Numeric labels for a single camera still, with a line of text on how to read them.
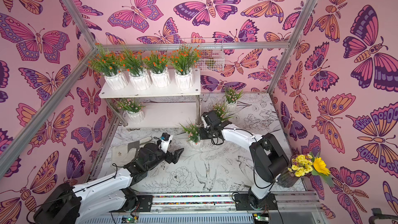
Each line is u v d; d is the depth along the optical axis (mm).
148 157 634
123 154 902
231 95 995
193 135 815
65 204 454
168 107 1130
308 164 623
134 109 874
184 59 701
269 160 459
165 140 703
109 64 663
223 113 922
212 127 699
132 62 664
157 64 674
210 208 730
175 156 732
